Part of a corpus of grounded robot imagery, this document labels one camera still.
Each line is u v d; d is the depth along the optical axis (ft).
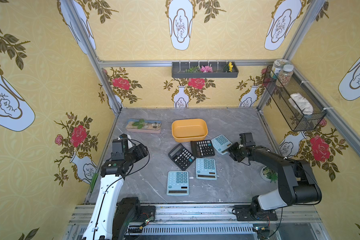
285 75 2.62
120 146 1.87
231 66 2.88
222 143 3.21
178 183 2.68
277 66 2.81
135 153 2.25
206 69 2.88
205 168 2.87
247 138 2.41
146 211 2.44
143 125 3.49
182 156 3.03
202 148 3.11
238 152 2.62
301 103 2.28
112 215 1.44
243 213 2.41
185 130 3.50
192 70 2.88
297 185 1.46
